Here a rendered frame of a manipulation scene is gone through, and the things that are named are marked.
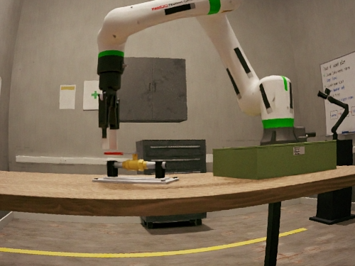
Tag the brass ball valve with red handle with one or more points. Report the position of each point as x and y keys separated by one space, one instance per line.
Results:
x=135 y=165

